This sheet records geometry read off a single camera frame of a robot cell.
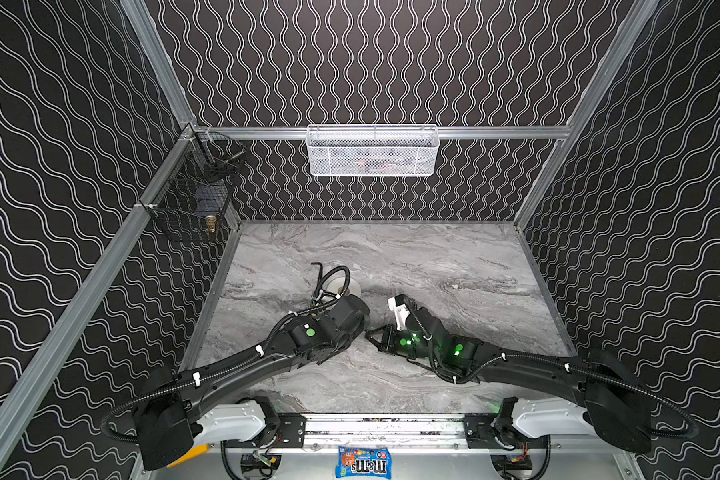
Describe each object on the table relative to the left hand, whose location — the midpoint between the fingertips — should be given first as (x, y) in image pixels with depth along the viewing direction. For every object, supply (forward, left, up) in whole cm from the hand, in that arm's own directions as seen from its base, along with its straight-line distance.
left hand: (377, 322), depth 75 cm
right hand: (-3, +3, -3) cm, 5 cm away
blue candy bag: (-27, +2, -16) cm, 32 cm away
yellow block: (-27, +42, -15) cm, 52 cm away
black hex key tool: (+24, +20, -14) cm, 34 cm away
